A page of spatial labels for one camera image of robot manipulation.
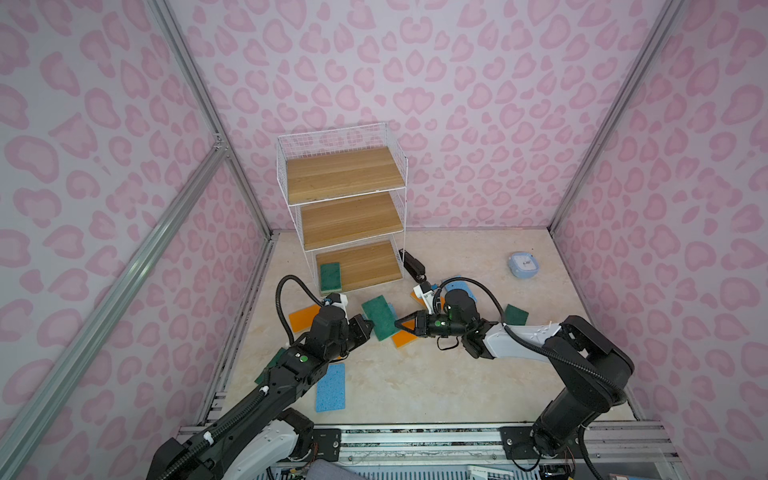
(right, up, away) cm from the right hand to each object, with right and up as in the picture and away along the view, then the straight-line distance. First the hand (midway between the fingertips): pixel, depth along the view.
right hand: (399, 324), depth 80 cm
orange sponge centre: (+1, -4, +1) cm, 4 cm away
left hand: (-6, +2, -1) cm, 6 cm away
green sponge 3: (+37, -1, +16) cm, 40 cm away
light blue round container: (+44, +15, +27) cm, 54 cm away
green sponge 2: (-5, +3, +2) cm, 6 cm away
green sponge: (-24, +10, +24) cm, 35 cm away
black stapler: (+6, +15, +25) cm, 30 cm away
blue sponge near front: (-18, -18, +1) cm, 26 cm away
